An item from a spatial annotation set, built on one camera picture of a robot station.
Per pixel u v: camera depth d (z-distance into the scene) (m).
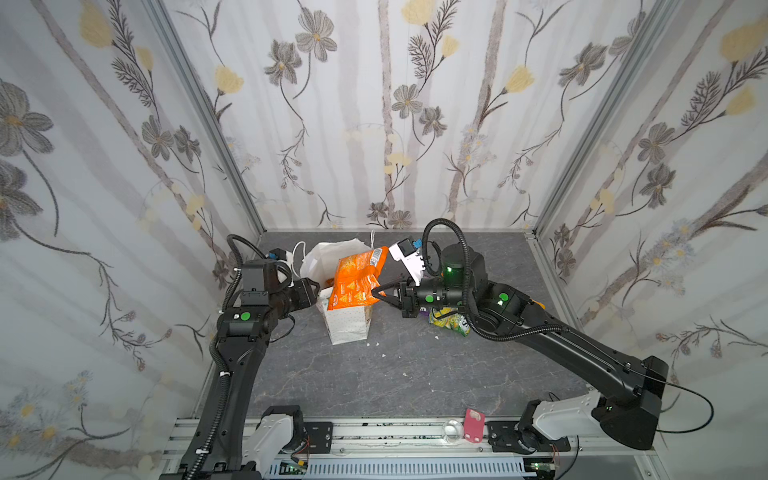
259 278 0.53
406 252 0.54
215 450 0.38
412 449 0.73
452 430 0.76
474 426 0.76
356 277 0.64
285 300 0.60
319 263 0.86
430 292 0.54
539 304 0.48
